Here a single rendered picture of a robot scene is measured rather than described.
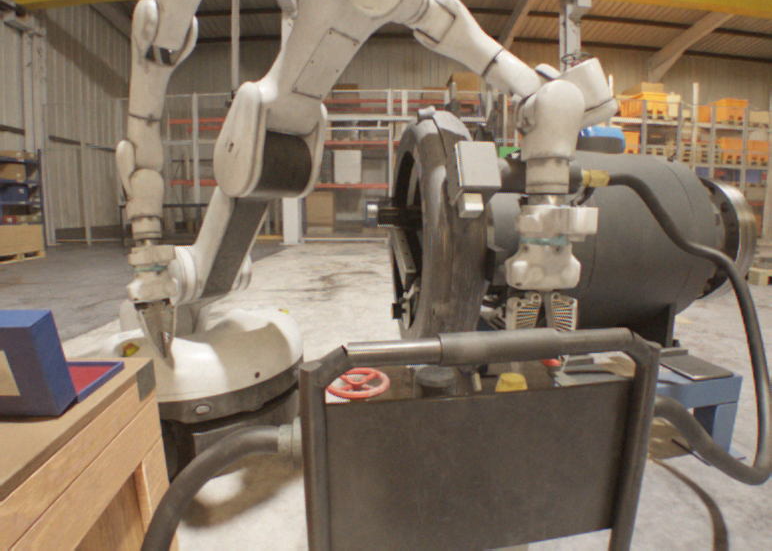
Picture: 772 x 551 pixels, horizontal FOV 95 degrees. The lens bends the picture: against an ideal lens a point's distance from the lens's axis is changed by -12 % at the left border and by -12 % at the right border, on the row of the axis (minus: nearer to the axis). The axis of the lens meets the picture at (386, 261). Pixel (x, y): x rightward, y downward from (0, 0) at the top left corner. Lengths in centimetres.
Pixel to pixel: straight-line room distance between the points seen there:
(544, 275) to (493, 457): 25
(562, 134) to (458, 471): 43
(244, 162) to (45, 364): 53
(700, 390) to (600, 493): 80
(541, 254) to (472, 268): 35
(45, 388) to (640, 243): 124
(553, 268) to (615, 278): 64
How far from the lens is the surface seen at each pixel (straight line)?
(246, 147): 87
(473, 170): 82
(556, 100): 57
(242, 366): 108
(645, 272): 127
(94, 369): 67
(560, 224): 53
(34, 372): 53
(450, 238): 89
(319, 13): 82
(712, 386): 137
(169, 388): 108
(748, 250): 163
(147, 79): 94
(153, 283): 95
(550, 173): 57
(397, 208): 129
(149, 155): 97
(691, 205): 138
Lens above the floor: 69
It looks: 7 degrees down
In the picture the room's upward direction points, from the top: straight up
